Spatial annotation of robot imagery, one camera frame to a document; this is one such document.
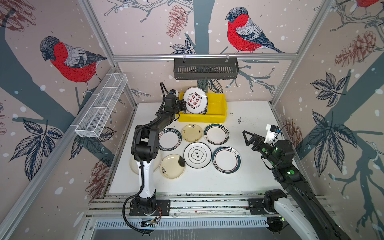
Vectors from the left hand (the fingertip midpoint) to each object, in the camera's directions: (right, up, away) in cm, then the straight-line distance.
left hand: (186, 100), depth 98 cm
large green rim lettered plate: (-12, -27, +3) cm, 30 cm away
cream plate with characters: (+4, -23, +5) cm, 23 cm away
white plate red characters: (+7, +1, +6) cm, 9 cm away
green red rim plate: (+21, -23, +3) cm, 31 cm away
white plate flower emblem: (+8, -36, -6) cm, 37 cm away
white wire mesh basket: (-44, -14, -27) cm, 54 cm away
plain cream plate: (-17, -40, -10) cm, 44 cm away
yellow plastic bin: (+23, -7, +18) cm, 30 cm away
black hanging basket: (+15, +24, +8) cm, 29 cm away
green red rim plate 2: (+26, -38, -7) cm, 46 cm away
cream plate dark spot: (-8, -41, -10) cm, 43 cm away
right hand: (+32, -20, -25) cm, 45 cm away
